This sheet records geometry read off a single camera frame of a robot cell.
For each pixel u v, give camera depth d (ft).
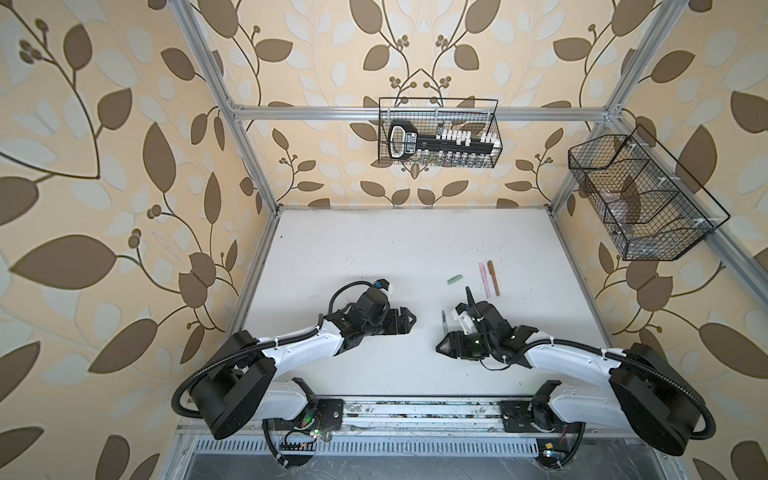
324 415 2.44
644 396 1.36
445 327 2.93
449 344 2.53
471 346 2.47
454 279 3.30
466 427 2.42
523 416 2.37
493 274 3.34
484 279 3.26
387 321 2.47
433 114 2.95
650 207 2.41
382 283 2.62
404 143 2.77
